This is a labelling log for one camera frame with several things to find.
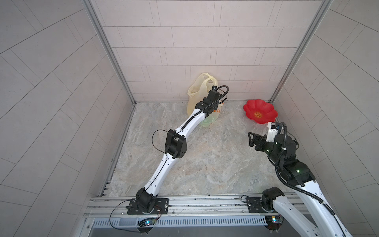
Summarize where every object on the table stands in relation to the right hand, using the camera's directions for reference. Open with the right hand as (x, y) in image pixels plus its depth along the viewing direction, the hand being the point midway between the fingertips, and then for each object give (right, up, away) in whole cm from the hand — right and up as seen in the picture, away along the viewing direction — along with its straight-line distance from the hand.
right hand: (253, 133), depth 73 cm
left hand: (-16, +20, +28) cm, 38 cm away
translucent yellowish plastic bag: (-27, +26, +27) cm, 46 cm away
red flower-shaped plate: (+19, +11, +36) cm, 42 cm away
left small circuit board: (-50, -38, -7) cm, 64 cm away
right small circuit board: (+8, -41, -5) cm, 42 cm away
